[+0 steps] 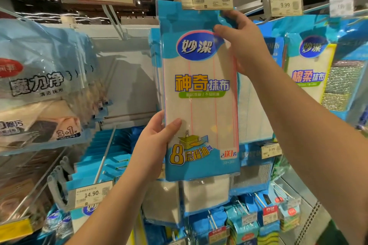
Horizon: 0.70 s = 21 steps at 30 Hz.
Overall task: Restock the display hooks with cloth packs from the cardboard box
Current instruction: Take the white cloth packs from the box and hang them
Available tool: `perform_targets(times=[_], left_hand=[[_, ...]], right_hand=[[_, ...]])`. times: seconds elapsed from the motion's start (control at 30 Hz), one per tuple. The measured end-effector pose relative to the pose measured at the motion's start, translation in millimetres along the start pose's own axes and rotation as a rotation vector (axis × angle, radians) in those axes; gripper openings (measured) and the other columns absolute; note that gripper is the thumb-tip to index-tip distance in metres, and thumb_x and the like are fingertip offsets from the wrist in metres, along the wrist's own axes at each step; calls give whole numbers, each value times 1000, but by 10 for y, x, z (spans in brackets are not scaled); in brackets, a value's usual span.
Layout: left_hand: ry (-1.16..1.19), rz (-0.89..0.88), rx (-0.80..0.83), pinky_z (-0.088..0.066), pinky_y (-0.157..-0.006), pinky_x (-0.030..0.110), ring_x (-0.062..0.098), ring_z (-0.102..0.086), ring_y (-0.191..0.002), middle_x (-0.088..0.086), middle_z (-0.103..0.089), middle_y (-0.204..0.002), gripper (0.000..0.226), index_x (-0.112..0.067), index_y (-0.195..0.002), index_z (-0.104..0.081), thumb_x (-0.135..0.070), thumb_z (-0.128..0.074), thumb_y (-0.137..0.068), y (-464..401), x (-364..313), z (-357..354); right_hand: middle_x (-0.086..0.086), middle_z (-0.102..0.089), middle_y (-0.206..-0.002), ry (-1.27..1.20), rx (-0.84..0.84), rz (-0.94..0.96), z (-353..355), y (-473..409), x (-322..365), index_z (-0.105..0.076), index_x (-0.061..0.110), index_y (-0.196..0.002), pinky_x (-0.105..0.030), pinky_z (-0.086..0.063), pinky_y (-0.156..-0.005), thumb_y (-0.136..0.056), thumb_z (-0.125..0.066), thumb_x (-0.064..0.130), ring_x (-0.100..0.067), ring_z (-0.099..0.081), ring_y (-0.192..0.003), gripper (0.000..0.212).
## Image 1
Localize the person's right hand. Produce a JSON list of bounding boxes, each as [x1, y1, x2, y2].
[[213, 9, 272, 77]]

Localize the person's left hand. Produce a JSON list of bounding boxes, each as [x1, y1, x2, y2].
[[129, 111, 184, 183]]

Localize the blue white dishcloth packet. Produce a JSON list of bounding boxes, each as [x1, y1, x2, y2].
[[156, 0, 242, 183], [149, 26, 163, 105]]

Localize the blue cloth packets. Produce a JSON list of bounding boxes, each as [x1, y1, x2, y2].
[[143, 173, 231, 226]]

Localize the cotton-soft cloth packet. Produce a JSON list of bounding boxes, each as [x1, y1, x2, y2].
[[284, 17, 338, 105]]

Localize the blue-label white cloth packet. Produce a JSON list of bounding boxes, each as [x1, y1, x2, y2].
[[236, 21, 286, 145]]

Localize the blue steel-cloth packets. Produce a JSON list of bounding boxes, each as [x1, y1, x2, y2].
[[230, 141, 274, 194]]

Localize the hung scouring pad packet bunch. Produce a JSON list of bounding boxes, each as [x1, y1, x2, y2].
[[322, 21, 368, 120]]

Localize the person's right forearm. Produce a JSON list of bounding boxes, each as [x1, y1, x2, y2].
[[253, 59, 368, 245]]

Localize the yellowish price tag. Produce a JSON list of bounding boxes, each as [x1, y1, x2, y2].
[[74, 180, 115, 209], [261, 142, 283, 160]]

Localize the striped sponge packets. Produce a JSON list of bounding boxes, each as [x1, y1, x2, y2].
[[190, 185, 303, 245]]

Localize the hanging grey packets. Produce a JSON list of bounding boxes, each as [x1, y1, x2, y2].
[[0, 19, 108, 154]]

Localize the clear packets with green print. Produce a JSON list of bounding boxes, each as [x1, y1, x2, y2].
[[270, 153, 292, 183]]

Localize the bright yellow price tag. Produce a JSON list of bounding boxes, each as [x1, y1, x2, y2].
[[0, 218, 35, 243]]

